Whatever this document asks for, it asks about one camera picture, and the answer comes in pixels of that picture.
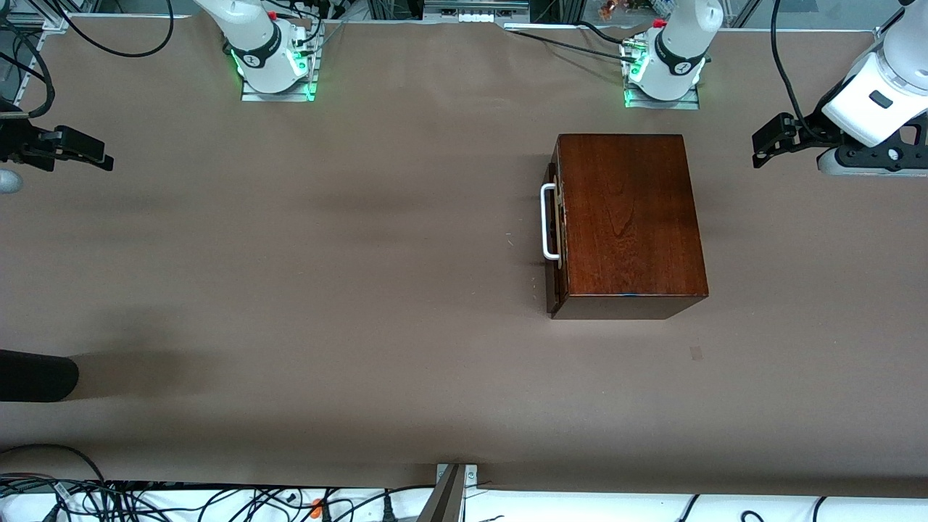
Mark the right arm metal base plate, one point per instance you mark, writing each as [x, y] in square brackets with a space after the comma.
[279, 96]

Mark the dark brown wooden cabinet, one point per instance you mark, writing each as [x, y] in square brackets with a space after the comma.
[631, 217]

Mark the white power strip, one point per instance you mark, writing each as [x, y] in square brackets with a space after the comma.
[477, 17]

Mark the silver aluminium rack frame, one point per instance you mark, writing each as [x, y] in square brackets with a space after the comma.
[475, 6]

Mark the aluminium profile with bracket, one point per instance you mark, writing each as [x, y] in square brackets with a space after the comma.
[446, 493]

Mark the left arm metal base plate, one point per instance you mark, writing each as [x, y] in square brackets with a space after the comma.
[663, 105]

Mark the black cylindrical object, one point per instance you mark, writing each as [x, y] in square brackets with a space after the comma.
[36, 375]

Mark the aluminium table frame corner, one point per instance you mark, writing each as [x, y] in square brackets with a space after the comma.
[56, 22]

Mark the orange connector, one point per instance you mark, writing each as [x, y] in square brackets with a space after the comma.
[317, 507]

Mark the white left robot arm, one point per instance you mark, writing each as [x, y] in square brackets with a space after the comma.
[681, 43]

